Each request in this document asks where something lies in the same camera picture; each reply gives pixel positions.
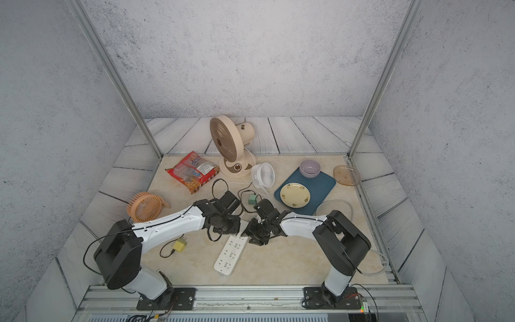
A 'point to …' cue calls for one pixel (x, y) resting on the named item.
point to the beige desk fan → (230, 140)
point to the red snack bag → (193, 171)
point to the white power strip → (230, 255)
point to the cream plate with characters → (295, 195)
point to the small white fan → (263, 176)
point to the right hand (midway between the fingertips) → (243, 238)
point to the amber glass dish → (346, 175)
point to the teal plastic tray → (320, 186)
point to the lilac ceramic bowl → (310, 168)
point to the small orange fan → (145, 206)
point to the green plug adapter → (252, 199)
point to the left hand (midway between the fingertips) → (241, 231)
